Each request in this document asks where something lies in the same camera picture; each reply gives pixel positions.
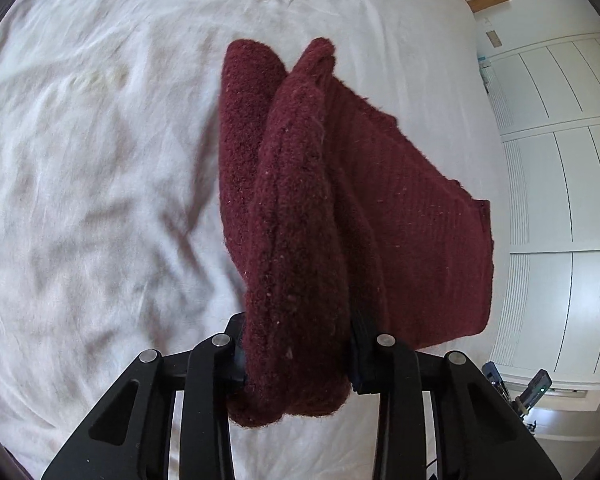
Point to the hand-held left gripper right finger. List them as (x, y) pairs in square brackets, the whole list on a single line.
[(395, 375)]

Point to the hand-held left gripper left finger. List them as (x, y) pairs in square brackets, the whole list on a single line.
[(210, 375)]

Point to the dark red knit sweater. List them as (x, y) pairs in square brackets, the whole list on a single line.
[(300, 220)]

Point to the bed with white sheet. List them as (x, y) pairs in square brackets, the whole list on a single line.
[(105, 185)]

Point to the white panelled wardrobe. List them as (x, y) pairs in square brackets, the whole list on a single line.
[(565, 170)]

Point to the beige wall socket plate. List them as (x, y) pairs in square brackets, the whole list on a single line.
[(493, 39)]

